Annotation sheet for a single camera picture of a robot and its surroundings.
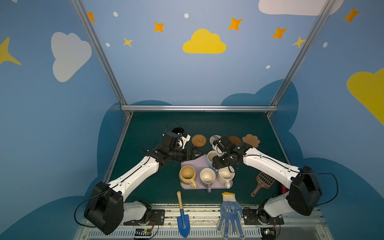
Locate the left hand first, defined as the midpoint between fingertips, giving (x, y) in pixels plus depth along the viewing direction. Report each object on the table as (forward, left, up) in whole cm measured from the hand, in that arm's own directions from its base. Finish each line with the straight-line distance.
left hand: (198, 153), depth 78 cm
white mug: (-4, -17, -17) cm, 25 cm away
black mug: (+22, +13, -9) cm, 27 cm away
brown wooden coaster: (+22, -28, -17) cm, 39 cm away
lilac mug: (-6, -6, -17) cm, 19 cm away
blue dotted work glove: (-24, -18, -18) cm, 35 cm away
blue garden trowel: (-28, +7, -18) cm, 34 cm away
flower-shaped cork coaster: (+22, -40, -18) cm, 49 cm away
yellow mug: (-5, +6, -18) cm, 19 cm away
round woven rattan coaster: (+21, -1, -18) cm, 27 cm away
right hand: (-1, -11, -8) cm, 14 cm away
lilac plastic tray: (+2, -2, -17) cm, 17 cm away
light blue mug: (+4, -8, -8) cm, 12 cm away
